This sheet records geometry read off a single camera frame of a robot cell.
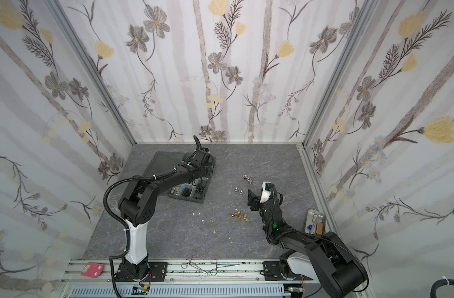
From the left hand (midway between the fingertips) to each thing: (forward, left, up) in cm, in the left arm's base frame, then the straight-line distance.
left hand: (212, 167), depth 99 cm
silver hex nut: (-2, -18, -7) cm, 20 cm away
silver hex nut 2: (-6, -21, -7) cm, 23 cm away
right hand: (-17, -22, +5) cm, 28 cm away
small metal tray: (-29, -51, -8) cm, 59 cm away
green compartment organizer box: (-10, +9, -7) cm, 15 cm away
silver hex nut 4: (-12, -15, -8) cm, 21 cm away
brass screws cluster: (-25, -14, -6) cm, 29 cm away
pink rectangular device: (-46, +47, -6) cm, 66 cm away
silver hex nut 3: (-10, -13, -7) cm, 18 cm away
